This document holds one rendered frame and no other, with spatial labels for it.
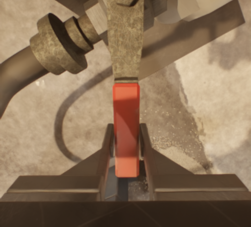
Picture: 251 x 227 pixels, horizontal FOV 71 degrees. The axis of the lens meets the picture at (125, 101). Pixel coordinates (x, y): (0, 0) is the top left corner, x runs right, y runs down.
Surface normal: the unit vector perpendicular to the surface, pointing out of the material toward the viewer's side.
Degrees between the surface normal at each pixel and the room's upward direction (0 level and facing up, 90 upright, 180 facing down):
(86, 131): 0
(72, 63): 45
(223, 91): 0
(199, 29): 0
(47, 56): 9
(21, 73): 15
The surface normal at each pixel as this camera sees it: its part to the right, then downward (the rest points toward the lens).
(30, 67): 0.23, 0.44
